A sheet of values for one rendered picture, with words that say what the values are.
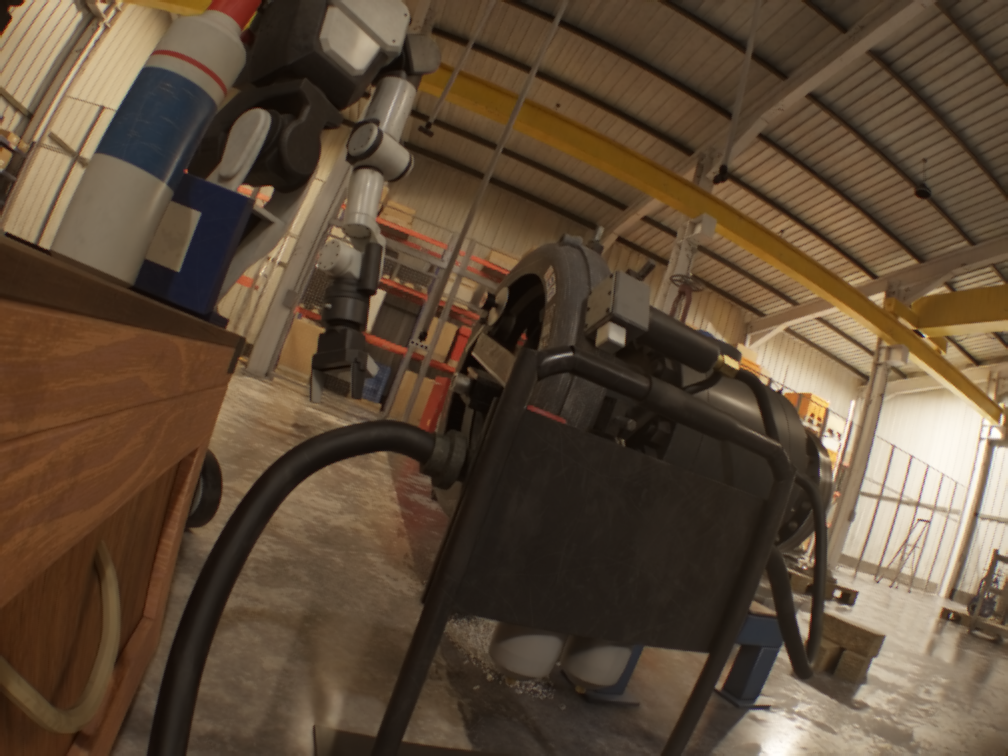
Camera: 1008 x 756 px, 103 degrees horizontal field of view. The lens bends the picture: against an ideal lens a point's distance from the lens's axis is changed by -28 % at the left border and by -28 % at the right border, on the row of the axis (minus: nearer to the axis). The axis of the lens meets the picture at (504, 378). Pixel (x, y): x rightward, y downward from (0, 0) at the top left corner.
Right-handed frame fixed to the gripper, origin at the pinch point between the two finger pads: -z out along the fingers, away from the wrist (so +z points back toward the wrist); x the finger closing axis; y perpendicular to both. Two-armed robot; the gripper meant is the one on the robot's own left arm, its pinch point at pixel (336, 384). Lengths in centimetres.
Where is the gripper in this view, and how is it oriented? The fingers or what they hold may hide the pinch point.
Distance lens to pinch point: 102.1
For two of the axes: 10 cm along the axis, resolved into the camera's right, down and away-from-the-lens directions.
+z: 0.4, -9.7, 2.5
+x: 8.7, -0.9, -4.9
